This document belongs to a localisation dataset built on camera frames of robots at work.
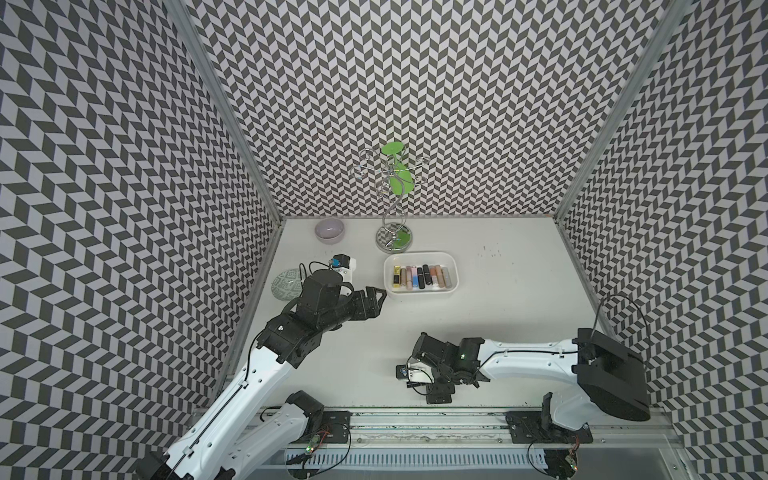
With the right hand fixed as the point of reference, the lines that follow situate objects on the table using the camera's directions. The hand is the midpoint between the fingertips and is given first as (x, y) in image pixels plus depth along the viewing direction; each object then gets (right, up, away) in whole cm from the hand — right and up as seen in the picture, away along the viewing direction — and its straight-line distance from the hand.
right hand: (431, 374), depth 81 cm
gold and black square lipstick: (-10, +25, +18) cm, 32 cm away
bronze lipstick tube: (-8, +25, +18) cm, 32 cm away
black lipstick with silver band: (+1, +25, +18) cm, 31 cm away
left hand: (-15, +23, -10) cm, 29 cm away
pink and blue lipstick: (-4, +25, +18) cm, 31 cm away
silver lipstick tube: (+7, +25, +18) cm, 31 cm away
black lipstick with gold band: (-2, +23, +18) cm, 29 cm away
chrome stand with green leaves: (-10, +57, +9) cm, 58 cm away
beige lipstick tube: (+5, +24, +18) cm, 31 cm away
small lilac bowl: (-35, +41, +30) cm, 62 cm away
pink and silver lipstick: (+3, +25, +19) cm, 32 cm away
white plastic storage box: (-8, +31, +23) cm, 39 cm away
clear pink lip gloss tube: (-6, +25, +18) cm, 31 cm away
